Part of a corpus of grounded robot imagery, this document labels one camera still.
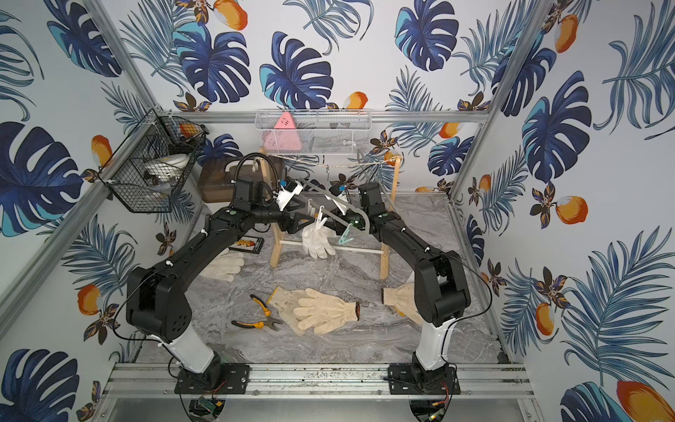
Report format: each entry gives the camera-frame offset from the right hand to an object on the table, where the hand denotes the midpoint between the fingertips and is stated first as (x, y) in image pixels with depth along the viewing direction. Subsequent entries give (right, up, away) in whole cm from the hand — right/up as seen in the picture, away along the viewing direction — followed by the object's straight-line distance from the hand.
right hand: (320, 218), depth 85 cm
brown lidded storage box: (-42, +17, +18) cm, 49 cm away
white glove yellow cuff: (-2, -8, +3) cm, 8 cm away
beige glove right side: (+28, -27, +4) cm, 39 cm away
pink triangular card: (-13, +28, +5) cm, 31 cm away
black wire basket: (-60, +30, +10) cm, 68 cm away
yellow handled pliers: (-16, -33, -1) cm, 37 cm away
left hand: (-4, +4, -5) cm, 7 cm away
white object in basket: (-46, +15, -5) cm, 49 cm away
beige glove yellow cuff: (-7, -30, +3) cm, 31 cm away
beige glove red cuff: (+2, -31, +1) cm, 31 cm away
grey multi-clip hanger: (+2, +1, -8) cm, 8 cm away
